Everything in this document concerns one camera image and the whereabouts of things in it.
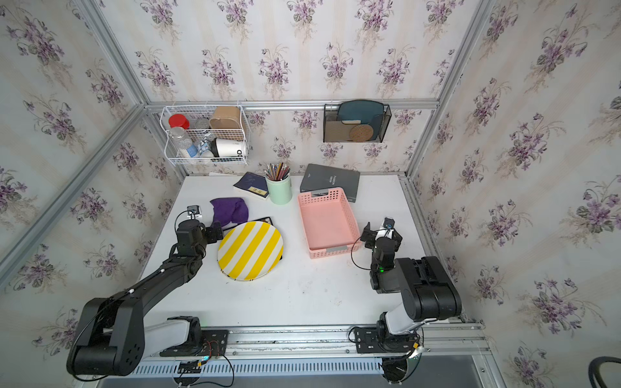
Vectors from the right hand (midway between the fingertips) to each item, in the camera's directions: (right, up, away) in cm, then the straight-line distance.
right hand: (385, 227), depth 90 cm
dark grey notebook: (-25, +21, +25) cm, 41 cm away
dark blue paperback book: (-56, +17, +23) cm, 63 cm away
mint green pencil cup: (-42, +14, +13) cm, 46 cm away
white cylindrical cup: (-61, +31, +4) cm, 69 cm away
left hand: (-66, +2, -2) cm, 66 cm away
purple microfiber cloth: (-64, +6, +14) cm, 66 cm away
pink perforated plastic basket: (-21, 0, +13) cm, 24 cm away
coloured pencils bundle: (-43, +22, +14) cm, 50 cm away
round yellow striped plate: (-52, -10, 0) cm, 53 cm away
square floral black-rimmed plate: (-48, +2, +10) cm, 49 cm away
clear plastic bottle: (-76, +32, -4) cm, 83 cm away
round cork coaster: (-8, +38, +6) cm, 39 cm away
